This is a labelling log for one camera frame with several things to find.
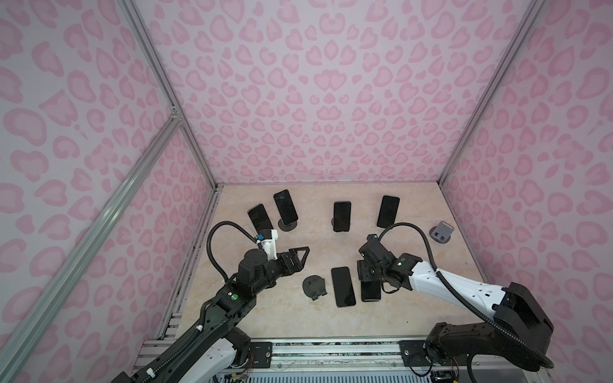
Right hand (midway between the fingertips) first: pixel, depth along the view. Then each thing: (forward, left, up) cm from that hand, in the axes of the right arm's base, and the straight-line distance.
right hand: (365, 268), depth 84 cm
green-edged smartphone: (+25, -12, 0) cm, 28 cm away
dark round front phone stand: (-4, +18, -7) cm, 20 cm away
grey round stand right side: (+18, -33, -4) cm, 38 cm away
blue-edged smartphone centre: (+22, +8, +2) cm, 23 cm away
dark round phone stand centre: (+21, +11, -2) cm, 24 cm away
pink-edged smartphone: (-4, +8, -7) cm, 11 cm away
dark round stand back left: (+21, +31, -6) cm, 38 cm away
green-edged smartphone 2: (+17, +40, +5) cm, 44 cm away
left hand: (-1, +21, +14) cm, 26 cm away
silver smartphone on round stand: (+25, +30, +4) cm, 39 cm away
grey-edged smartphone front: (-7, -1, -4) cm, 8 cm away
